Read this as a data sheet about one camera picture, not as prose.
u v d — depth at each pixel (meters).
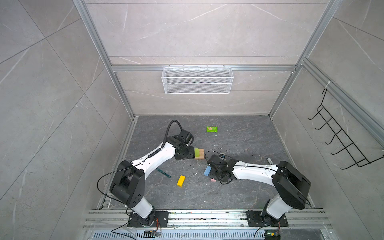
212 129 1.10
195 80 1.01
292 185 0.43
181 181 0.84
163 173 0.90
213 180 0.82
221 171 0.65
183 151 0.71
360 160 0.58
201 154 0.96
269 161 0.95
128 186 0.44
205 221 0.73
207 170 0.88
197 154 0.95
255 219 0.73
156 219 0.73
